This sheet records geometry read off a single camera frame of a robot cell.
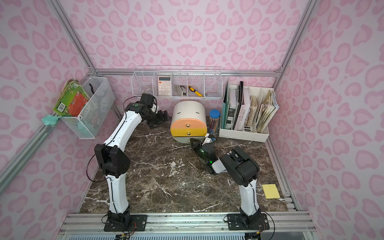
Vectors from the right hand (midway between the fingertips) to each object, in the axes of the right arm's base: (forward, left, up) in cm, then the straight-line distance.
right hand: (189, 139), depth 92 cm
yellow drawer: (+3, +2, +3) cm, 5 cm away
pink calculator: (+27, +16, +20) cm, 37 cm away
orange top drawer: (+4, 0, +10) cm, 11 cm away
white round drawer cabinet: (+15, 0, +11) cm, 18 cm away
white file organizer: (+30, -43, +8) cm, 53 cm away
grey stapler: (+29, +7, +14) cm, 33 cm away
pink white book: (+14, -34, +4) cm, 37 cm away
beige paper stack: (+14, -48, +11) cm, 51 cm away
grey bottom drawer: (+3, +3, -5) cm, 7 cm away
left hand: (+8, +14, +10) cm, 19 cm away
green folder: (+11, -22, +15) cm, 29 cm away
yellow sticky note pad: (-27, -46, -11) cm, 54 cm away
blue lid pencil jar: (+12, -16, +2) cm, 20 cm away
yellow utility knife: (+26, -6, +14) cm, 30 cm away
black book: (+25, -32, +16) cm, 43 cm away
